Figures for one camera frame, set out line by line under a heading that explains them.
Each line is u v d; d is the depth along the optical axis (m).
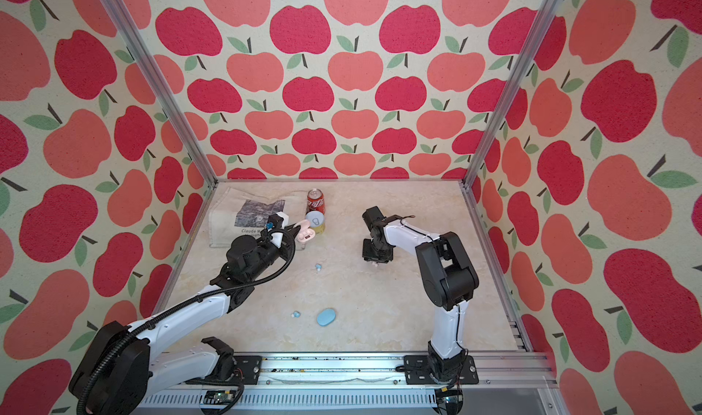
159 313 0.48
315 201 1.01
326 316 0.83
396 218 0.73
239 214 0.99
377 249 0.82
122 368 0.41
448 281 0.51
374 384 0.73
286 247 0.71
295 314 0.84
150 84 0.88
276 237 0.68
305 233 0.80
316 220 1.02
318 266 0.95
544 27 0.76
